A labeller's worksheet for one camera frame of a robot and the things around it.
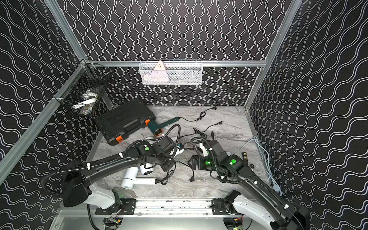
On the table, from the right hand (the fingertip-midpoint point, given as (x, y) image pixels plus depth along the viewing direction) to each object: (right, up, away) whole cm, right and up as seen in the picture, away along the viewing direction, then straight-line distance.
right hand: (195, 162), depth 75 cm
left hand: (-12, 0, +2) cm, 12 cm away
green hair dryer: (-26, +17, +26) cm, 40 cm away
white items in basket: (-57, +33, +2) cm, 66 cm away
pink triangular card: (-21, +51, +15) cm, 57 cm away
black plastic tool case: (-53, +19, +26) cm, 62 cm away
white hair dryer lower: (-35, -10, +4) cm, 36 cm away
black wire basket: (-71, +40, +18) cm, 84 cm away
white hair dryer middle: (-22, 0, -11) cm, 25 cm away
